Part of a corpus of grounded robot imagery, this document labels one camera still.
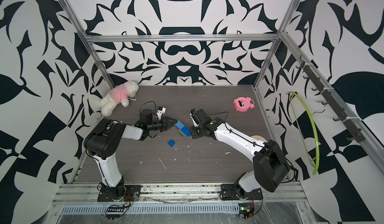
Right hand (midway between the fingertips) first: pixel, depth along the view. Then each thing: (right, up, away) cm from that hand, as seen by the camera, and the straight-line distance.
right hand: (193, 128), depth 85 cm
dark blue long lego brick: (-5, -1, +4) cm, 7 cm away
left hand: (-10, +4, +7) cm, 13 cm away
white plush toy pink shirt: (-50, +20, +18) cm, 56 cm away
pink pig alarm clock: (+35, +13, +20) cm, 42 cm away
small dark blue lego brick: (-13, -9, +4) cm, 17 cm away
